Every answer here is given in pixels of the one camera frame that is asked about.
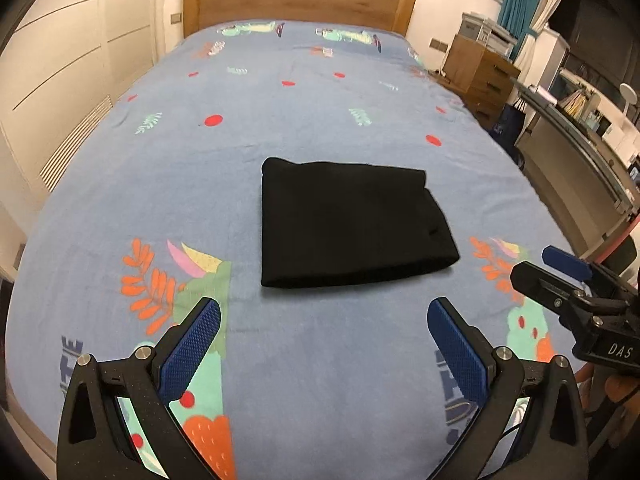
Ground black pants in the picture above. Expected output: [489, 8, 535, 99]
[260, 157, 460, 289]

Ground right hand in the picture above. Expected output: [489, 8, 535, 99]
[575, 363, 640, 415]

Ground long study desk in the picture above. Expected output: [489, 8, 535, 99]
[514, 82, 639, 262]

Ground black bag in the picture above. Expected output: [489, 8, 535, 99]
[489, 104, 525, 170]

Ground white desk lamp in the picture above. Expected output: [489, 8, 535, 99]
[618, 82, 639, 124]

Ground wooden drawer chest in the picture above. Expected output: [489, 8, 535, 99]
[442, 35, 521, 130]

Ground white printer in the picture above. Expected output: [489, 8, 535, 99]
[458, 12, 516, 58]

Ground blue patterned bed sheet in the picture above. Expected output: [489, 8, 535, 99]
[6, 22, 570, 479]

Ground wooden headboard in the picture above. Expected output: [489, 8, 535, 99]
[183, 0, 416, 37]

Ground white wardrobe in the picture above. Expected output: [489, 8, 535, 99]
[0, 0, 166, 212]

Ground black cable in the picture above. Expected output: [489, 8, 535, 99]
[474, 393, 532, 480]

